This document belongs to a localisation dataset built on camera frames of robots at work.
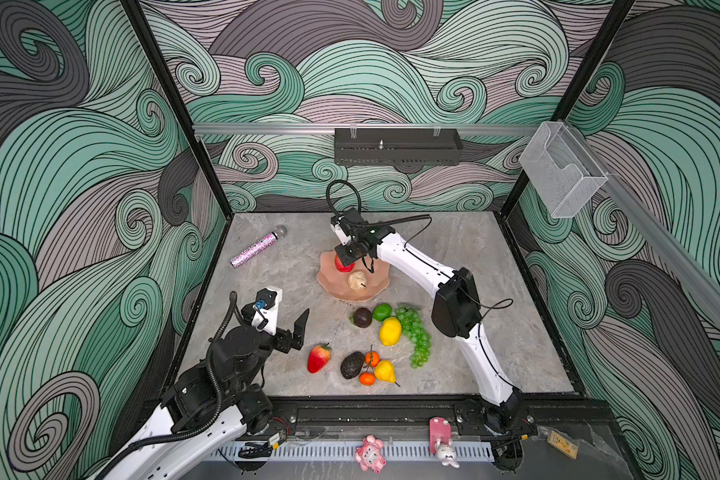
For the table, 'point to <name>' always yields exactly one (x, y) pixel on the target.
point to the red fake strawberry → (319, 357)
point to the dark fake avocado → (352, 365)
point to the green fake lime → (382, 311)
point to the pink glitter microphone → (258, 247)
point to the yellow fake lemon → (390, 331)
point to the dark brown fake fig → (362, 317)
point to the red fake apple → (341, 267)
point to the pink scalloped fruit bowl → (335, 282)
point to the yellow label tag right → (565, 445)
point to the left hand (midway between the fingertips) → (291, 303)
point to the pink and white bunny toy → (440, 441)
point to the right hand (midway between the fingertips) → (345, 251)
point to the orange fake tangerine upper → (372, 358)
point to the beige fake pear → (357, 280)
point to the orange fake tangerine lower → (366, 378)
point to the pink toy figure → (369, 454)
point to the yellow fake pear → (385, 371)
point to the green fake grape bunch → (415, 331)
